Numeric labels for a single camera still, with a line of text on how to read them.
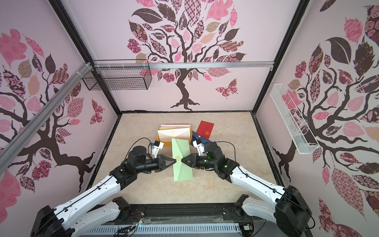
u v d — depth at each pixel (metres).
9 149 0.50
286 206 0.39
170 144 0.75
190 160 0.68
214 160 0.59
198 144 0.71
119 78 1.42
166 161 0.68
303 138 0.65
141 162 0.60
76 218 0.43
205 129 1.10
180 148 0.76
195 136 1.03
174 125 1.04
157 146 0.70
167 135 0.97
